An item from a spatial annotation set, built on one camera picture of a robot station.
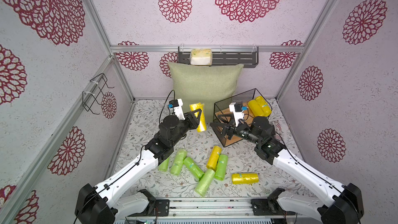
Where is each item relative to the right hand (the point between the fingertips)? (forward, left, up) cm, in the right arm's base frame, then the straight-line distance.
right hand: (214, 119), depth 66 cm
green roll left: (-9, +19, -30) cm, 36 cm away
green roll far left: (-9, +26, -31) cm, 41 cm away
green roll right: (-9, -5, -32) cm, 33 cm away
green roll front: (-17, +4, -32) cm, 36 cm away
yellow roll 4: (+21, -28, -15) cm, 38 cm away
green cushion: (+27, -1, -4) cm, 28 cm away
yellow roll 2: (-15, -17, -31) cm, 38 cm away
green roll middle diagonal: (-11, +9, -29) cm, 33 cm away
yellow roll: (-3, -1, -31) cm, 31 cm away
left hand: (+5, +6, -1) cm, 8 cm away
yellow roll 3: (-1, +5, -3) cm, 6 cm away
